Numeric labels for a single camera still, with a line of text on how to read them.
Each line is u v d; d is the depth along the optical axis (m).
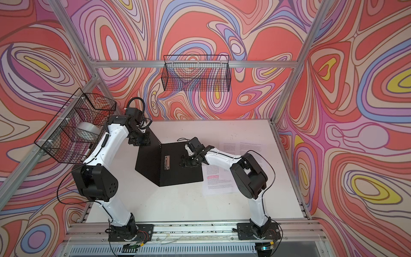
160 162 0.97
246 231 0.73
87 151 0.73
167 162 0.96
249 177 0.51
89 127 0.73
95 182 0.47
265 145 1.05
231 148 1.04
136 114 0.69
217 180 0.91
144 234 0.72
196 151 0.73
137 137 0.70
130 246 0.70
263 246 0.71
